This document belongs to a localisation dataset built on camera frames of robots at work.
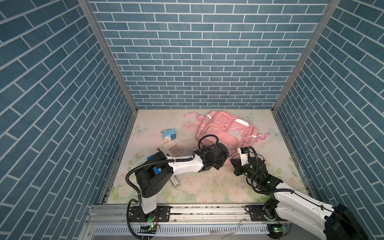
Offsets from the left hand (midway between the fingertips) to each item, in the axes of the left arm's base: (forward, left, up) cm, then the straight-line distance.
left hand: (233, 157), depth 84 cm
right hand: (-2, +1, 0) cm, 2 cm away
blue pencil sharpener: (+19, +39, -5) cm, 44 cm away
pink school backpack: (+23, -4, -4) cm, 24 cm away
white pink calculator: (+10, +37, -8) cm, 39 cm away
